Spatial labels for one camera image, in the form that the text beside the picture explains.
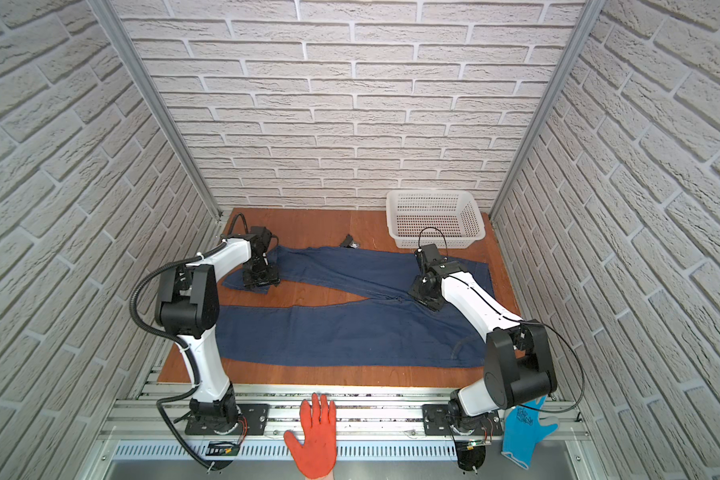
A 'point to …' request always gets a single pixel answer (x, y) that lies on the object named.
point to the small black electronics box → (217, 448)
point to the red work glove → (318, 423)
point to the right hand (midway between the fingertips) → (418, 294)
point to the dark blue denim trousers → (395, 329)
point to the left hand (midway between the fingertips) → (268, 280)
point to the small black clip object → (349, 242)
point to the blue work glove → (522, 430)
